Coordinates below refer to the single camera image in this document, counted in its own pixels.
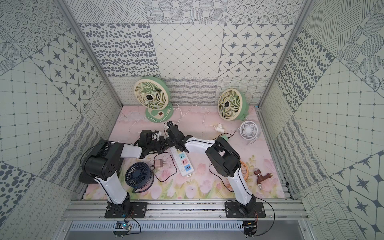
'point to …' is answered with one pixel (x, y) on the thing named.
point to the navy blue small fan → (139, 176)
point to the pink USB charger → (159, 162)
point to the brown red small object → (260, 177)
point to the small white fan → (249, 131)
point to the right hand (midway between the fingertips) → (173, 136)
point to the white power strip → (183, 161)
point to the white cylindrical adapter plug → (219, 129)
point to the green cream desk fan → (232, 105)
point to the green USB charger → (225, 137)
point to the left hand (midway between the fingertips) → (172, 140)
